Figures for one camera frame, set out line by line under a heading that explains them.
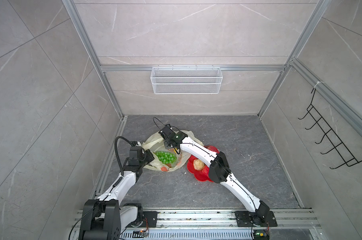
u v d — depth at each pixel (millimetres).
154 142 858
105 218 404
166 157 923
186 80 1004
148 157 791
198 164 857
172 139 728
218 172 629
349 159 583
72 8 678
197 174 865
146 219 730
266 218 652
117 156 622
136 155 661
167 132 764
